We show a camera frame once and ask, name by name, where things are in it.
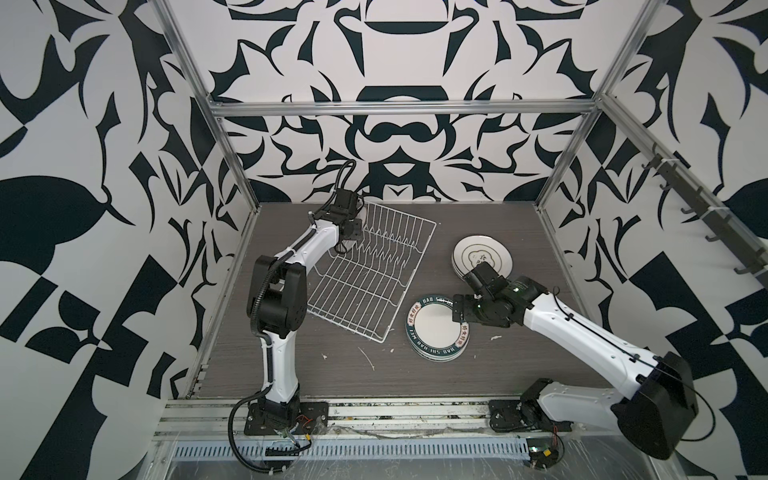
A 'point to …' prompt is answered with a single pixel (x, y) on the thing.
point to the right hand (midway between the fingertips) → (464, 310)
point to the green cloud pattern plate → (472, 250)
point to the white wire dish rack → (362, 287)
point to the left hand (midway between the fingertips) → (346, 223)
